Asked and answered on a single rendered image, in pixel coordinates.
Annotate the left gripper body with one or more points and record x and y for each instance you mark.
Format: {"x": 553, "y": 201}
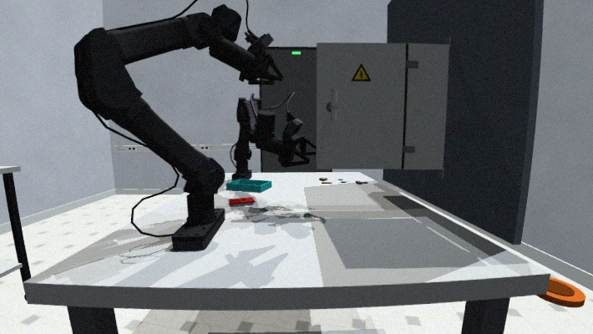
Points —
{"x": 277, "y": 145}

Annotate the grey cabinet door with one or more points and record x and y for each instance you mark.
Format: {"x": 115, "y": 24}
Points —
{"x": 365, "y": 84}

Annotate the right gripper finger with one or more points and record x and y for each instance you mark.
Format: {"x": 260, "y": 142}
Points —
{"x": 270, "y": 61}
{"x": 262, "y": 82}

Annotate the blue-grey wall panel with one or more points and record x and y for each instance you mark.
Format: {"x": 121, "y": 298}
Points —
{"x": 493, "y": 88}

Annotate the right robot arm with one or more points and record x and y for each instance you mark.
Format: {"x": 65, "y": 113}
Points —
{"x": 111, "y": 92}

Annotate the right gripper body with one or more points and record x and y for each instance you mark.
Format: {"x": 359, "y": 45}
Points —
{"x": 248, "y": 62}

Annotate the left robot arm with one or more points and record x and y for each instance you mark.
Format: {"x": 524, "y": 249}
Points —
{"x": 265, "y": 122}

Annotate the teal open-top tray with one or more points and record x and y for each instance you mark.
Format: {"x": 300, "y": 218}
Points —
{"x": 249, "y": 185}

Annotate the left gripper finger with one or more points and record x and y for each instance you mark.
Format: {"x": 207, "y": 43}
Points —
{"x": 287, "y": 157}
{"x": 306, "y": 140}

